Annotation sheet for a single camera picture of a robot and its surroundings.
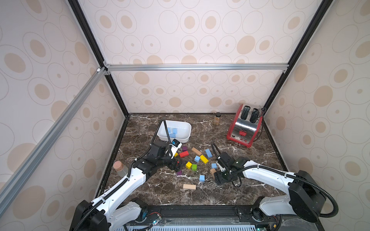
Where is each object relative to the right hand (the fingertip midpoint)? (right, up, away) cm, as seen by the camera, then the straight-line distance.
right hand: (224, 178), depth 85 cm
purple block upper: (-24, +16, +14) cm, 32 cm away
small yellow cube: (-21, +7, +4) cm, 22 cm away
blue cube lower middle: (-13, +1, -1) cm, 13 cm away
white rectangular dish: (-28, +28, +25) cm, 47 cm away
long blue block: (-33, +24, +21) cm, 46 cm away
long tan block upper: (-15, +14, +13) cm, 24 cm away
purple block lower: (-26, +2, +2) cm, 27 cm away
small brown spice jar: (0, +37, +24) cm, 44 cm away
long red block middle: (-24, +12, +11) cm, 29 cm away
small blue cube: (-5, +7, +2) cm, 9 cm away
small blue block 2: (-15, +10, +7) cm, 20 cm away
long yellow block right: (-11, +10, +8) cm, 17 cm away
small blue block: (-32, +28, +25) cm, 49 cm away
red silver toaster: (+15, +32, +6) cm, 35 cm away
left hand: (-23, +14, -7) cm, 28 cm away
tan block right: (-6, +4, +2) cm, 8 cm away
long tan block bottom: (-20, -4, -1) cm, 21 cm away
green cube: (-17, +6, +3) cm, 18 cm away
